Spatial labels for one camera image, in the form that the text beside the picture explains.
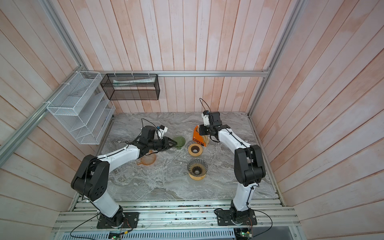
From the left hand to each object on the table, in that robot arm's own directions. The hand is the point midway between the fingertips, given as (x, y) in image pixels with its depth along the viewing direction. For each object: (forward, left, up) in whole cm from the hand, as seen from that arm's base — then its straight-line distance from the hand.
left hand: (176, 146), depth 86 cm
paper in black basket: (+33, +27, +21) cm, 48 cm away
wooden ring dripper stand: (-17, -12, -4) cm, 22 cm away
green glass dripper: (+7, -2, -6) cm, 9 cm away
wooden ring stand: (+6, -11, -14) cm, 19 cm away
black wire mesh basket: (+42, +34, +12) cm, 56 cm away
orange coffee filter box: (+11, -13, -7) cm, 19 cm away
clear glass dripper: (-11, -12, -4) cm, 17 cm away
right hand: (+15, -15, -1) cm, 21 cm away
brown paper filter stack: (+11, -19, -8) cm, 23 cm away
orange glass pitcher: (-3, +19, -12) cm, 23 cm away
